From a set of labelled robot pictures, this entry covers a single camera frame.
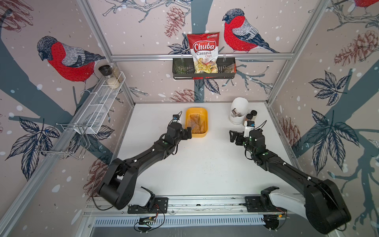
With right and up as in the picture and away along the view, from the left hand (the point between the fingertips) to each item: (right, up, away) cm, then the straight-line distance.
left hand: (186, 126), depth 88 cm
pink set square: (+5, +1, +19) cm, 20 cm away
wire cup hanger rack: (-51, -4, -21) cm, 56 cm away
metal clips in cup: (+34, +8, +16) cm, 39 cm away
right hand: (+31, -3, 0) cm, 31 cm away
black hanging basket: (-2, +37, +5) cm, 37 cm away
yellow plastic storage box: (+12, +9, +25) cm, 29 cm away
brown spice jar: (+42, +6, +11) cm, 44 cm away
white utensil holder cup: (+39, +12, +19) cm, 45 cm away
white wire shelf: (-46, +13, -10) cm, 49 cm away
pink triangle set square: (+11, -2, +17) cm, 20 cm away
